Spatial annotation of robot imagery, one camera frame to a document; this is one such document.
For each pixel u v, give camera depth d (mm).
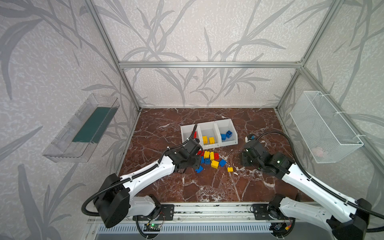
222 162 907
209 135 1054
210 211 753
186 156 617
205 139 983
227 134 1010
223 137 992
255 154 567
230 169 884
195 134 1017
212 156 910
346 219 388
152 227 712
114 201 399
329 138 609
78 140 629
